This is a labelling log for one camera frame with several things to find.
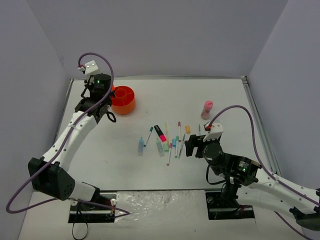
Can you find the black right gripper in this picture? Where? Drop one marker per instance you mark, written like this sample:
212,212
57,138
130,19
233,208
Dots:
194,144

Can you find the pink-capped clear bottle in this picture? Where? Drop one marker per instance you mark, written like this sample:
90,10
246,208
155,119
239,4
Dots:
208,105

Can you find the orange round desk organizer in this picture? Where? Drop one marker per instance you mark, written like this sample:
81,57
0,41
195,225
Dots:
123,100

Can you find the green-capped white pen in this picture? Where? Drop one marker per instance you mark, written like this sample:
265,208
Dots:
177,146

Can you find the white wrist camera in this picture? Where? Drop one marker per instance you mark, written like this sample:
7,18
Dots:
89,68
213,131

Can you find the pink-capped black highlighter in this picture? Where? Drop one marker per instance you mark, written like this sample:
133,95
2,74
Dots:
160,133

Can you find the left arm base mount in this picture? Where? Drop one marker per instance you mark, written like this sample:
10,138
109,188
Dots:
82,214

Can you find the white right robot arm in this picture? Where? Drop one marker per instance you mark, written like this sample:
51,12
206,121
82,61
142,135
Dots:
248,183

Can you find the yellow thin pen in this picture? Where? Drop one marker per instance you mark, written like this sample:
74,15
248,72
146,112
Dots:
166,133

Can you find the light blue highlighter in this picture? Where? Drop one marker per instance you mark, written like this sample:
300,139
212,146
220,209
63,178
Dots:
141,147

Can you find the light blue cap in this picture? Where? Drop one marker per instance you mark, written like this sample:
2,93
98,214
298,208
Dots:
174,142

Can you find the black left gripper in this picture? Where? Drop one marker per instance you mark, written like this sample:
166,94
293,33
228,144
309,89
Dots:
100,81

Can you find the pink-capped white pen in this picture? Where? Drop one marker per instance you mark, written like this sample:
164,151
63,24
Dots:
169,155

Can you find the small orange cap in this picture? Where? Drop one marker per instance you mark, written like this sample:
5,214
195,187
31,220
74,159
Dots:
187,129

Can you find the magenta-capped white pen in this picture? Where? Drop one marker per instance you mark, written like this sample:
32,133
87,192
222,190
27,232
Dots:
179,131

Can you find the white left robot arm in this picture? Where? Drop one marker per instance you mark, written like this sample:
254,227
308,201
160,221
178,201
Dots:
50,173

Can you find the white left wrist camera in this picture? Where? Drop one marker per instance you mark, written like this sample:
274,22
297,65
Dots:
89,68

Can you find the aluminium table edge rail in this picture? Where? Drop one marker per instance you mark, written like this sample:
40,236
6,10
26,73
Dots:
270,155

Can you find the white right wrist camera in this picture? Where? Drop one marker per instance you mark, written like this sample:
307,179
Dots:
213,131

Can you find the light green highlighter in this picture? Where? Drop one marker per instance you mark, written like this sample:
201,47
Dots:
160,147

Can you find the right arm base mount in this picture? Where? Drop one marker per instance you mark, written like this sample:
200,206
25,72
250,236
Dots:
221,206

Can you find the teal-capped white marker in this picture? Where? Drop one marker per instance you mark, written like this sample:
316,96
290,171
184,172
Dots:
148,136

